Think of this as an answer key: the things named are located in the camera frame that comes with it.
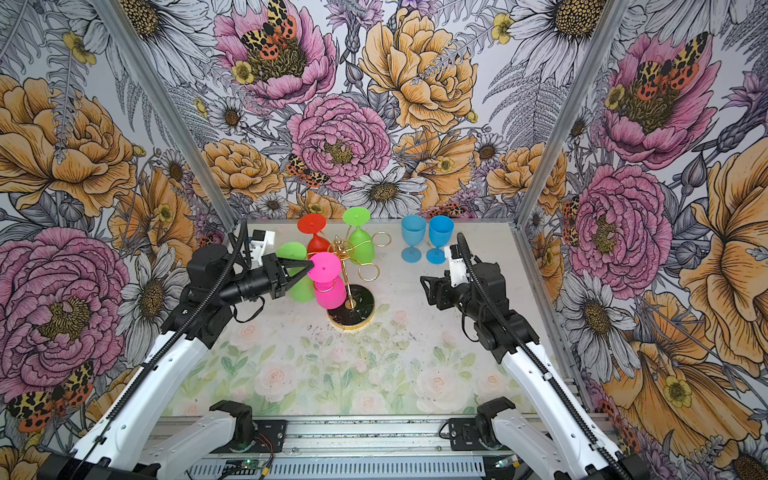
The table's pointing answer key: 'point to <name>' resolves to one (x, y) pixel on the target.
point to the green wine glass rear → (361, 245)
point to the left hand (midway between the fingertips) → (314, 273)
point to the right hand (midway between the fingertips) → (433, 285)
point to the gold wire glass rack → (359, 305)
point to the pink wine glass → (329, 287)
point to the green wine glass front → (304, 290)
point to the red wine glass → (312, 223)
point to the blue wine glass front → (413, 230)
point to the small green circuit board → (246, 466)
